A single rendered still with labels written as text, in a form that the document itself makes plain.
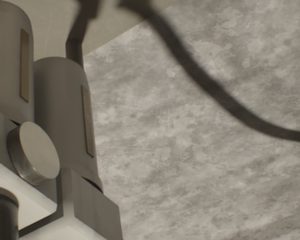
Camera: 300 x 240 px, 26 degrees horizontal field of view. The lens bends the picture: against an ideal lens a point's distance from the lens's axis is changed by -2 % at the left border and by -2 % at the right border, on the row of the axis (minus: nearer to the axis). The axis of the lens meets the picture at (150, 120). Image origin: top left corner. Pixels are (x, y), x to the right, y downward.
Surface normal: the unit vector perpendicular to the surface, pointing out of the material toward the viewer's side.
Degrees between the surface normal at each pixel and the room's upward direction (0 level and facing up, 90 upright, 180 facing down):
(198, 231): 0
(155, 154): 0
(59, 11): 0
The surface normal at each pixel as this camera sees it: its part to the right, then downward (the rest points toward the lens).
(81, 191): 0.83, -0.45
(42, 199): 0.69, 0.19
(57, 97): 0.12, -0.69
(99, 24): 0.13, 0.72
